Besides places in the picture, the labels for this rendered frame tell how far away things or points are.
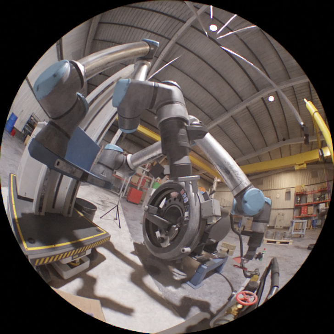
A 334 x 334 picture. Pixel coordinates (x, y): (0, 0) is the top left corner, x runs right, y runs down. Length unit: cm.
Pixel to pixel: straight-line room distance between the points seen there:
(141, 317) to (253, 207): 81
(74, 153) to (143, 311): 106
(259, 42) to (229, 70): 314
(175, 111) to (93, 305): 47
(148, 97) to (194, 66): 757
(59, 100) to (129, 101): 27
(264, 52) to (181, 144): 831
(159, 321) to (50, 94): 110
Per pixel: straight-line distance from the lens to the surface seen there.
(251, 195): 39
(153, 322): 82
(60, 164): 53
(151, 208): 99
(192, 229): 68
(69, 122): 52
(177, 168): 21
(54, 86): 42
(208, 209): 66
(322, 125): 420
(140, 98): 30
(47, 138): 50
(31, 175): 88
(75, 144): 74
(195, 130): 27
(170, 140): 24
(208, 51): 772
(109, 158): 79
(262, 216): 57
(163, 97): 31
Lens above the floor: 73
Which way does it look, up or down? 18 degrees up
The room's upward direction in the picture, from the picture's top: 19 degrees clockwise
